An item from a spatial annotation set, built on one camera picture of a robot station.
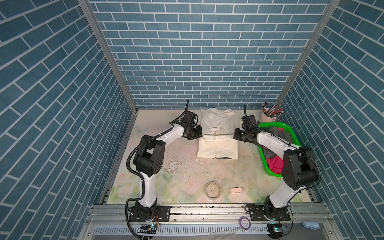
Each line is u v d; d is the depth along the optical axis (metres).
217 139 0.96
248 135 0.69
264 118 1.05
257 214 0.74
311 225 0.69
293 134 0.94
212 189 0.81
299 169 0.48
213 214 0.75
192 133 0.83
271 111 1.05
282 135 0.92
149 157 0.52
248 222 0.71
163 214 0.74
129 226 0.69
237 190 0.79
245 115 0.75
